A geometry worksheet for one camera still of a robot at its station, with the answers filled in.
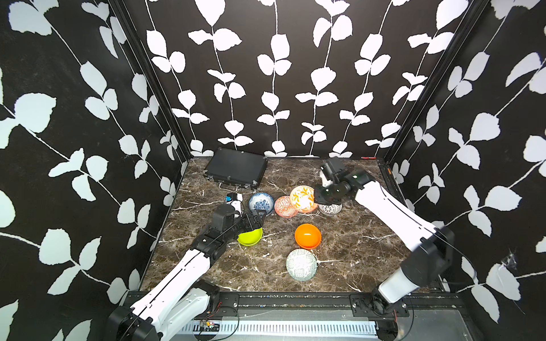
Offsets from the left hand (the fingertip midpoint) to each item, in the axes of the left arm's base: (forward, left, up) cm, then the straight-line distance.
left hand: (259, 211), depth 79 cm
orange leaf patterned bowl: (+6, -17, -1) cm, 18 cm away
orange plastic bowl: (-5, -20, -14) cm, 25 cm away
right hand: (+5, -20, +3) cm, 21 cm away
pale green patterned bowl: (-15, -16, -16) cm, 27 cm away
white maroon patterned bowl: (+9, -32, -16) cm, 37 cm away
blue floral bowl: (+13, 0, -13) cm, 19 cm away
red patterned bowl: (+11, -10, -16) cm, 22 cm away
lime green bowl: (-4, +5, -16) cm, 17 cm away
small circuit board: (-34, +18, -17) cm, 42 cm away
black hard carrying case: (+35, +15, -13) cm, 40 cm away
